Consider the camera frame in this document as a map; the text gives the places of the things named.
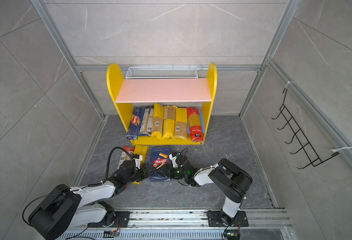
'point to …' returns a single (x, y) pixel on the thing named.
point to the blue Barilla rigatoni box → (159, 163)
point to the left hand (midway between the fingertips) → (155, 167)
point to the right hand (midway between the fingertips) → (161, 172)
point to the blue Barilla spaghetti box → (137, 113)
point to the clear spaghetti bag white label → (146, 128)
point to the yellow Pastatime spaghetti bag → (169, 121)
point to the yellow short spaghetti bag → (157, 120)
